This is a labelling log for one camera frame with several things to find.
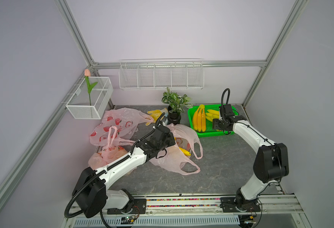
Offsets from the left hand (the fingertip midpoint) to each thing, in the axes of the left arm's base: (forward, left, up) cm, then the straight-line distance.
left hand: (174, 138), depth 81 cm
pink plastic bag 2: (-10, -1, -5) cm, 11 cm away
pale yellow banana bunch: (+24, -30, -10) cm, 40 cm away
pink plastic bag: (-4, +36, -3) cm, 36 cm away
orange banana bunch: (+24, -21, -15) cm, 35 cm away
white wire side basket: (+22, +47, +14) cm, 54 cm away
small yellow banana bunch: (-5, -7, -10) cm, 13 cm away
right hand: (+11, -30, -4) cm, 32 cm away
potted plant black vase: (+19, -3, +8) cm, 21 cm away
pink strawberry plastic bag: (+24, +41, -16) cm, 50 cm away
